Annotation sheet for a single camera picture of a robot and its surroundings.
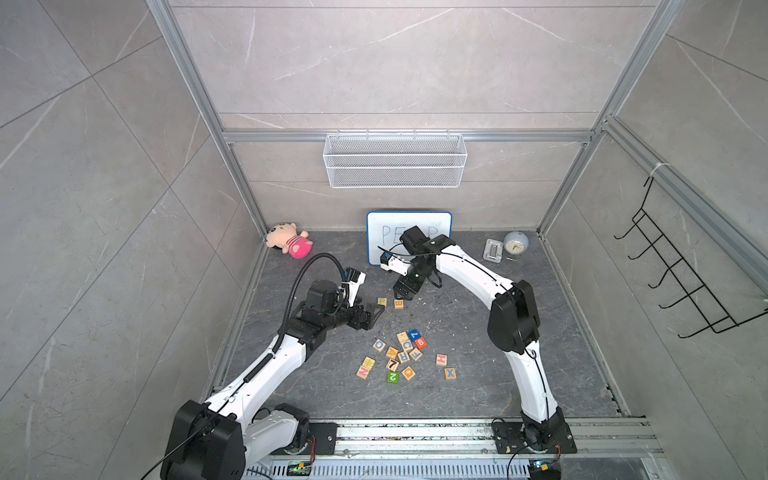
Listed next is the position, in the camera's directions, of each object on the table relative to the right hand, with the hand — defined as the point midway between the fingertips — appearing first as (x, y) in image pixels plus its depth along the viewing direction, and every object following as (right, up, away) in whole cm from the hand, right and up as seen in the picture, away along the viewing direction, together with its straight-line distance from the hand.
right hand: (407, 284), depth 94 cm
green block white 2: (-5, -25, -12) cm, 28 cm away
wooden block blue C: (0, -18, -6) cm, 19 cm away
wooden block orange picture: (0, -24, -10) cm, 27 cm away
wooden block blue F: (+2, -20, -7) cm, 21 cm away
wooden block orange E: (-3, -7, +4) cm, 8 cm away
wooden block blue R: (-2, -21, -8) cm, 22 cm away
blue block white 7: (+2, -15, -4) cm, 16 cm away
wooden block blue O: (-9, -18, -6) cm, 21 cm away
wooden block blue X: (+12, -24, -10) cm, 29 cm away
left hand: (-10, -3, -13) cm, 17 cm away
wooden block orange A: (-5, -20, -7) cm, 21 cm away
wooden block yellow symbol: (-12, -22, -8) cm, 26 cm away
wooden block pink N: (-13, -24, -10) cm, 29 cm away
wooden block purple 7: (-5, -22, -10) cm, 25 cm away
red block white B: (+4, -18, -5) cm, 19 cm away
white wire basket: (-3, +42, +7) cm, 43 cm away
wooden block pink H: (+9, -21, -8) cm, 25 cm away
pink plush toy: (-45, +17, +16) cm, 51 cm away
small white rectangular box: (+35, +11, +20) cm, 41 cm away
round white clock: (+41, +14, +13) cm, 45 cm away
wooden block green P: (-8, -6, +4) cm, 11 cm away
